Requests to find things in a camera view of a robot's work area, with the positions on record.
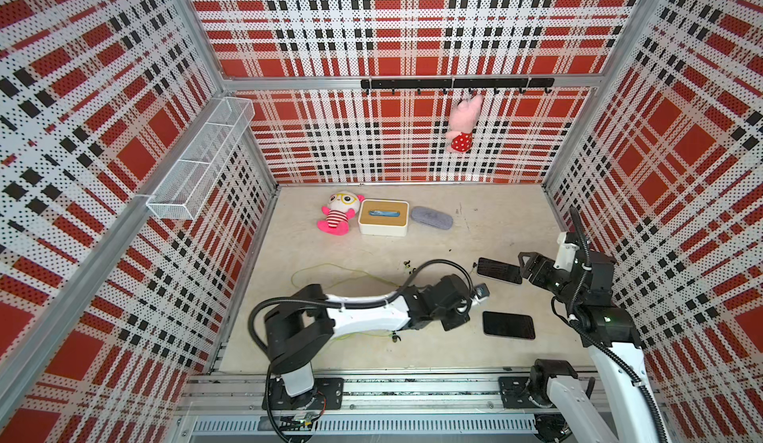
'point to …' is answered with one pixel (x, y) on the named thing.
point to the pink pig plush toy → (462, 123)
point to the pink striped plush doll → (342, 208)
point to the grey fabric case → (431, 218)
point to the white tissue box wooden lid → (383, 213)
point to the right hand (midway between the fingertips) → (533, 259)
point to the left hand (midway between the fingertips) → (464, 302)
